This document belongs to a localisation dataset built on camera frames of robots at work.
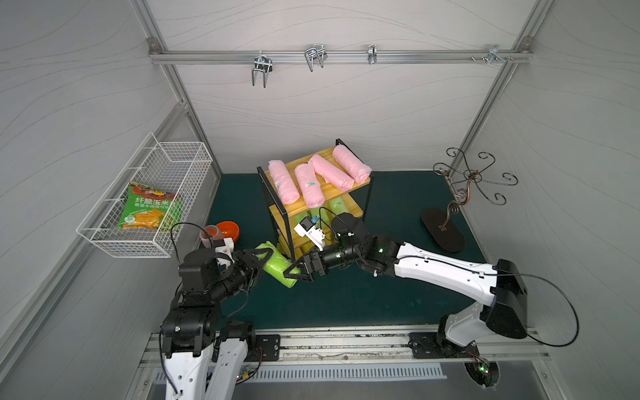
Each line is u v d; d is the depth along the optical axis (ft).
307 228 1.96
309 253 1.88
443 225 3.23
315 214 2.76
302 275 1.85
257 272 1.83
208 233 2.63
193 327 1.35
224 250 1.95
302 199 2.16
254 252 1.92
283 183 2.17
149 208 2.04
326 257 1.92
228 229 3.15
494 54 2.51
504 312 1.30
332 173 2.30
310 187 2.14
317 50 2.47
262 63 2.57
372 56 2.57
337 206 2.69
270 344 2.40
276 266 1.98
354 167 2.30
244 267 1.79
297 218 2.16
